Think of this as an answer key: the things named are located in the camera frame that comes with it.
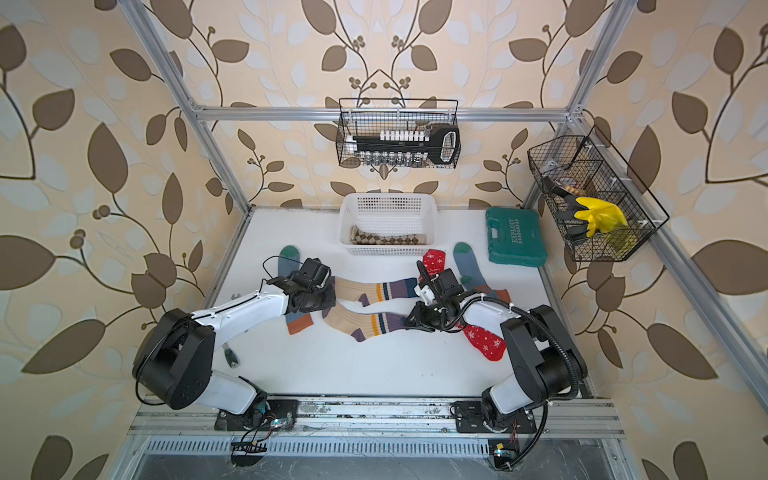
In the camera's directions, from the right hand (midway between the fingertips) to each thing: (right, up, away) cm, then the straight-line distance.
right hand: (407, 324), depth 87 cm
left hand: (-24, +8, +3) cm, 26 cm away
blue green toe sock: (+22, +13, +12) cm, 28 cm away
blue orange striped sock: (-41, +17, +18) cm, 48 cm away
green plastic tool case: (+39, +26, +17) cm, 50 cm away
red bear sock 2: (+23, -5, -1) cm, 23 cm away
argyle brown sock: (+5, +25, +21) cm, 33 cm away
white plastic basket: (-6, +31, +28) cm, 43 cm away
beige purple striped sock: (-13, -1, +2) cm, 13 cm away
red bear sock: (+10, +17, +17) cm, 27 cm away
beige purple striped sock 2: (-12, +7, +9) cm, 17 cm away
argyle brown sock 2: (-17, +26, +22) cm, 38 cm away
